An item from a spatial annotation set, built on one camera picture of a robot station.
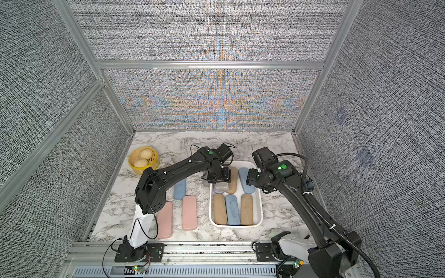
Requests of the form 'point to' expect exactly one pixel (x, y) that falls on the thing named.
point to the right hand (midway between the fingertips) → (254, 177)
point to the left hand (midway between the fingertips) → (230, 181)
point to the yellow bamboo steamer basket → (143, 157)
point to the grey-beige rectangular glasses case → (222, 186)
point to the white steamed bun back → (146, 153)
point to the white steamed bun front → (141, 163)
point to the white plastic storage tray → (257, 198)
